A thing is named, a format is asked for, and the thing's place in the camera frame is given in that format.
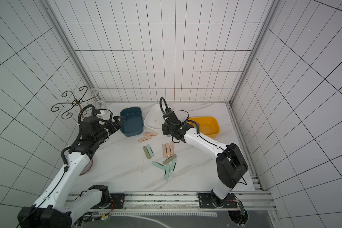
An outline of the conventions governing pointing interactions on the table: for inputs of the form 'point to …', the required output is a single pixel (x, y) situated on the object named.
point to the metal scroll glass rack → (76, 102)
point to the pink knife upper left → (148, 133)
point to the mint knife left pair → (150, 150)
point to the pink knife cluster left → (165, 151)
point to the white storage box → (154, 118)
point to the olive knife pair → (146, 152)
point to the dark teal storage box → (133, 124)
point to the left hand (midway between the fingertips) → (121, 123)
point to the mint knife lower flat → (158, 165)
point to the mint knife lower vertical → (167, 172)
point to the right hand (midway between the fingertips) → (170, 121)
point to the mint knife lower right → (173, 165)
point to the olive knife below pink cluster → (169, 159)
